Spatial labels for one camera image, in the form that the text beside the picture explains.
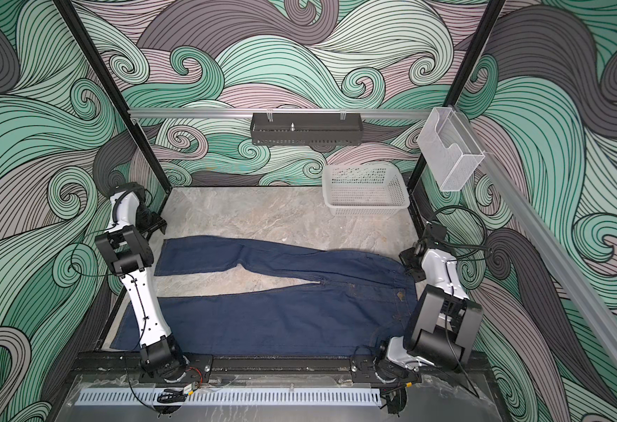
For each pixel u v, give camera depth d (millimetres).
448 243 617
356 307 840
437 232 688
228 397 697
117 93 883
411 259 774
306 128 942
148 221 880
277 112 931
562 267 511
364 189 1211
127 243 682
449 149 777
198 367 727
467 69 818
